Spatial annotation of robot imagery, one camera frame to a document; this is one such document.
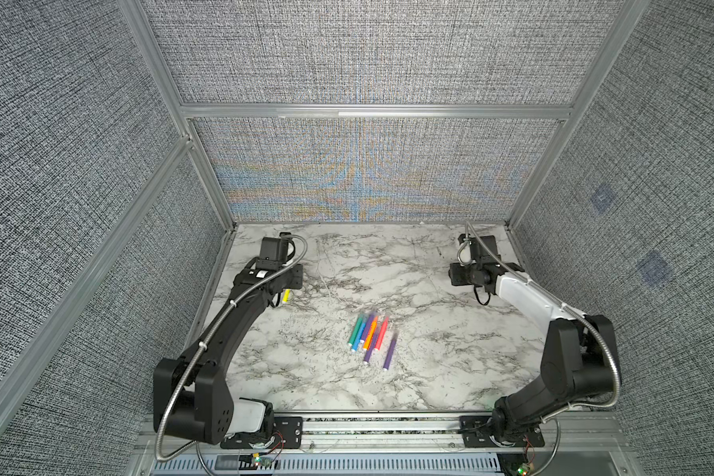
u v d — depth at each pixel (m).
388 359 0.86
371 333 0.90
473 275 0.76
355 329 0.90
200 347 0.43
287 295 0.98
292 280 0.76
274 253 0.64
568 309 0.49
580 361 0.45
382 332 0.90
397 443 0.73
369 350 0.87
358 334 0.90
